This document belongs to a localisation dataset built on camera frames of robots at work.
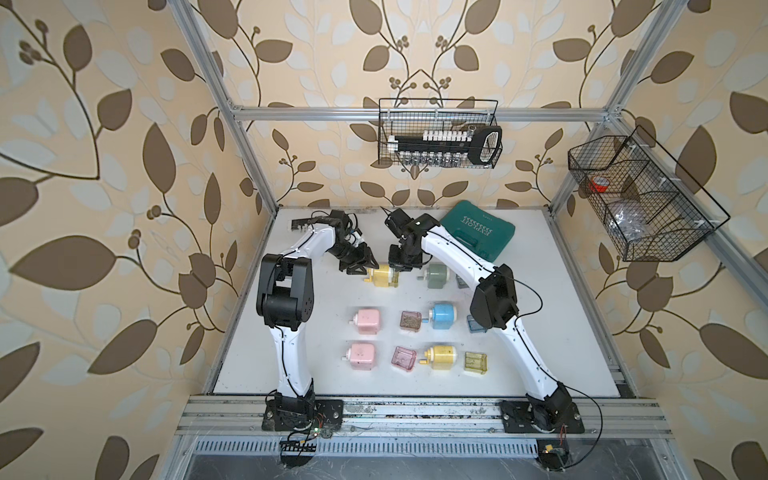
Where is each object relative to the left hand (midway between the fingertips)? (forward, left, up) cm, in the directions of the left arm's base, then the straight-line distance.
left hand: (369, 265), depth 94 cm
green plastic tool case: (+18, -40, -3) cm, 44 cm away
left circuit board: (-48, +15, -9) cm, 51 cm away
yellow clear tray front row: (-27, -31, -8) cm, 42 cm away
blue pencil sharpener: (-16, -22, -1) cm, 27 cm away
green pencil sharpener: (-3, -21, -1) cm, 21 cm away
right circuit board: (-48, -47, -10) cm, 68 cm away
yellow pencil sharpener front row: (-28, -21, -1) cm, 35 cm away
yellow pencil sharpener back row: (-3, -5, -2) cm, 6 cm away
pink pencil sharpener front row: (-28, 0, -1) cm, 28 cm away
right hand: (0, -9, -2) cm, 9 cm away
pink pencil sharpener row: (-18, 0, -2) cm, 18 cm away
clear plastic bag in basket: (-5, -63, +27) cm, 69 cm away
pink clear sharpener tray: (-26, -11, -9) cm, 30 cm away
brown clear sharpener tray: (-15, -13, -8) cm, 22 cm away
